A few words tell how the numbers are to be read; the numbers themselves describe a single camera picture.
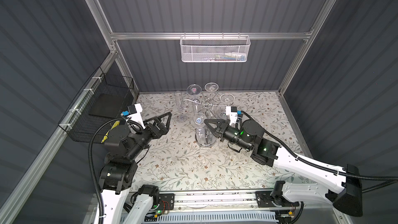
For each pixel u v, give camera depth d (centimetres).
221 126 55
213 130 59
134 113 50
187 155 89
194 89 75
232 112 62
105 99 78
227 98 74
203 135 75
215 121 61
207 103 72
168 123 55
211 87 77
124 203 43
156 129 52
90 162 43
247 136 48
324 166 43
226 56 91
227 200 75
